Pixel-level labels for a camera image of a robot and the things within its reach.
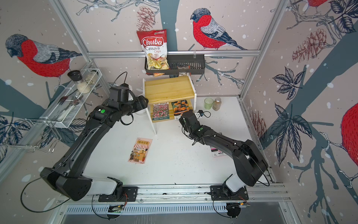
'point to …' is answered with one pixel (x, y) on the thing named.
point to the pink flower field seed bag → (161, 111)
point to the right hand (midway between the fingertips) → (179, 116)
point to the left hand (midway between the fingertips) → (145, 99)
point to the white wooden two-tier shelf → (164, 89)
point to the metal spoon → (75, 102)
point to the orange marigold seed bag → (179, 107)
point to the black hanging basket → (180, 64)
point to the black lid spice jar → (82, 86)
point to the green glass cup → (208, 102)
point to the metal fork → (64, 98)
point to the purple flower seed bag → (216, 152)
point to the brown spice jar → (216, 104)
